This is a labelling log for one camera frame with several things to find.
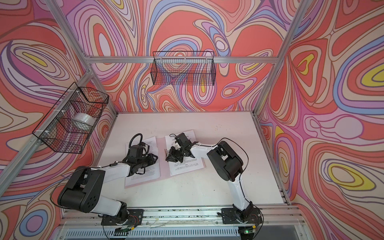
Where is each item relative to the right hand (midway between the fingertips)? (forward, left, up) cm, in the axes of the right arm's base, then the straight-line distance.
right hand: (167, 161), depth 91 cm
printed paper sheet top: (-5, +9, -2) cm, 11 cm away
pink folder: (-3, +3, -2) cm, 4 cm away
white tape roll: (+8, +38, +30) cm, 49 cm away
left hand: (+4, +6, 0) cm, 8 cm away
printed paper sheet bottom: (-2, -13, -1) cm, 13 cm away
